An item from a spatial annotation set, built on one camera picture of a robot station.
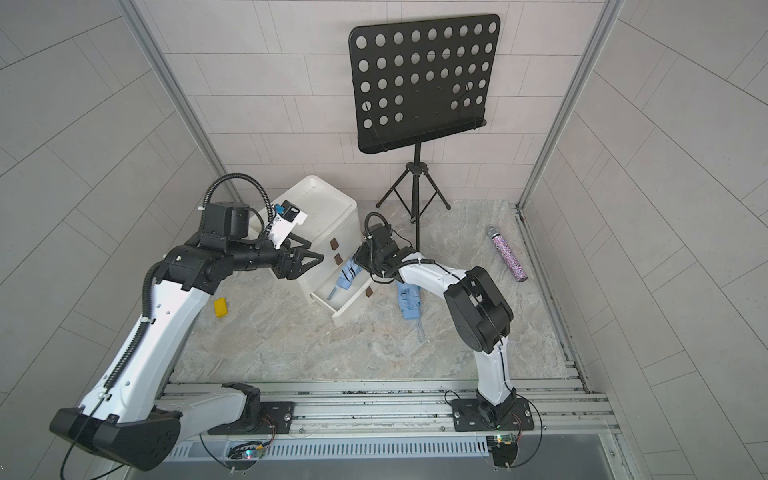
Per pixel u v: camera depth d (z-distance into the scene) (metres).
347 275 0.84
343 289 0.85
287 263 0.56
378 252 0.71
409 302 0.89
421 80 0.68
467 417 0.71
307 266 0.61
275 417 0.71
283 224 0.56
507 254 0.99
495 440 0.69
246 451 0.66
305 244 0.67
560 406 0.75
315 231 0.79
